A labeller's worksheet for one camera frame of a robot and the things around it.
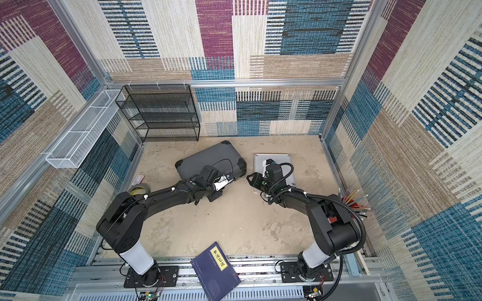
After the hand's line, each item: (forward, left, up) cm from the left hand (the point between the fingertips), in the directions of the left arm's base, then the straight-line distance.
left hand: (219, 187), depth 93 cm
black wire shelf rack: (+41, +34, +15) cm, 55 cm away
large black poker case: (+19, -1, +1) cm, 19 cm away
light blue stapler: (-34, -53, -2) cm, 63 cm away
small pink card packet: (+8, +44, -5) cm, 45 cm away
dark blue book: (-35, 0, -6) cm, 36 cm away
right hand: (+2, -16, +3) cm, 16 cm away
